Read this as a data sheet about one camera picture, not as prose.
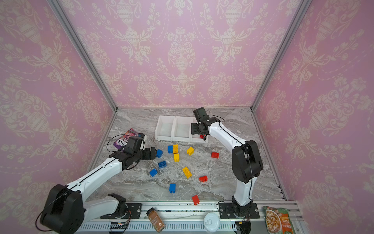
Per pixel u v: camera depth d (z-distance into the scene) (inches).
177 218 28.8
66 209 16.0
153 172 34.5
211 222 26.3
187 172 33.8
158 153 37.4
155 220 27.0
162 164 34.7
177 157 36.1
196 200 30.7
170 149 37.3
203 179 33.6
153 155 31.1
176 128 41.7
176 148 38.0
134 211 29.3
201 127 26.0
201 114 28.4
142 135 31.1
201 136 39.7
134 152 26.1
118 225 28.8
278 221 28.0
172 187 31.5
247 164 19.0
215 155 36.9
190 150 37.2
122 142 38.2
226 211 28.7
